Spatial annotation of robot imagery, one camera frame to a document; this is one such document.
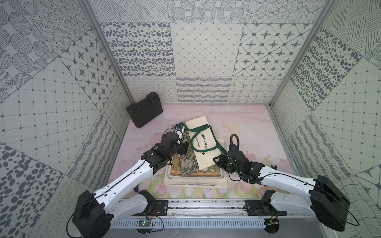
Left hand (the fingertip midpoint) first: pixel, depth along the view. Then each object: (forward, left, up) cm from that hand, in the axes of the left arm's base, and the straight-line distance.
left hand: (187, 140), depth 78 cm
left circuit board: (-35, +20, -21) cm, 45 cm away
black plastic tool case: (+25, +31, -5) cm, 40 cm away
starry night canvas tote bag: (-12, 0, -16) cm, 20 cm away
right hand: (-6, -16, -13) cm, 22 cm away
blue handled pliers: (-6, -53, -20) cm, 57 cm away
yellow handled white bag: (-13, -14, -18) cm, 26 cm away
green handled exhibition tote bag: (-1, -12, -11) cm, 17 cm away
